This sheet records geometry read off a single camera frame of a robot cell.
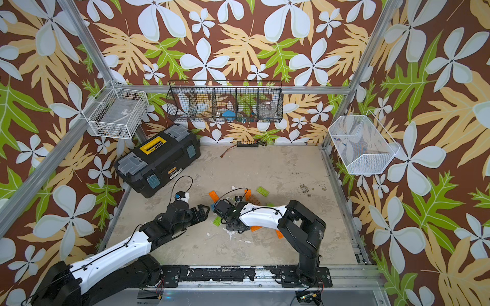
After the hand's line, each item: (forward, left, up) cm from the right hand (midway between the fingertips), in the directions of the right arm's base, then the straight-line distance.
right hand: (234, 225), depth 89 cm
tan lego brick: (+12, -10, +2) cm, 16 cm away
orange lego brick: (-2, -10, +2) cm, 10 cm away
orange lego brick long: (-5, -21, +2) cm, 21 cm away
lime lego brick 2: (+1, +8, +2) cm, 8 cm away
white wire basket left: (+39, +53, +36) cm, 75 cm away
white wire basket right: (+26, -58, +28) cm, 69 cm away
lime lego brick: (+18, -14, +1) cm, 23 cm away
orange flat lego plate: (+15, +11, 0) cm, 19 cm away
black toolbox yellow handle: (+24, +38, +18) cm, 48 cm away
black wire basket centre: (+53, +5, +32) cm, 63 cm away
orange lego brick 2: (+16, -7, +1) cm, 18 cm away
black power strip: (+52, -7, +3) cm, 52 cm away
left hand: (+4, +12, +10) cm, 16 cm away
